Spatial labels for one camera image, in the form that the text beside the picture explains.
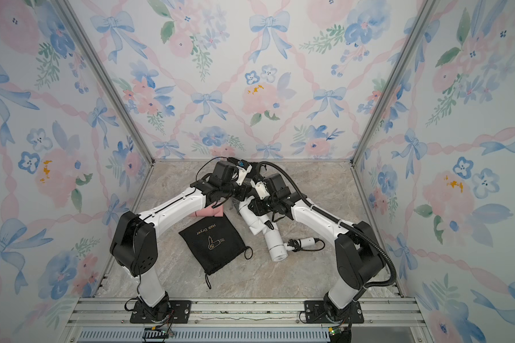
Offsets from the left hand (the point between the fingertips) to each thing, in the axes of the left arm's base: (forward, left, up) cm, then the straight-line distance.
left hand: (252, 186), depth 88 cm
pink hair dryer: (-4, +16, -13) cm, 21 cm away
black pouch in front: (-18, +16, -17) cm, 29 cm away
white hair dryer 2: (-22, -11, -12) cm, 27 cm away
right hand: (-2, +1, -4) cm, 5 cm away
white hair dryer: (-13, -2, -8) cm, 16 cm away
